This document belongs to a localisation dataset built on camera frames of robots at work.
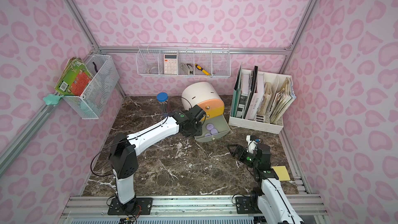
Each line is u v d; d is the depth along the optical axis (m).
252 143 0.77
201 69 0.98
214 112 0.90
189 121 0.62
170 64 0.95
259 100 0.89
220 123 0.99
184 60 1.01
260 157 0.64
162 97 0.93
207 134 0.93
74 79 0.72
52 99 0.62
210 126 0.97
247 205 0.72
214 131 0.96
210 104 0.86
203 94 0.95
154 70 0.97
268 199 0.59
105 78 0.91
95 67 0.88
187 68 0.98
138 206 0.72
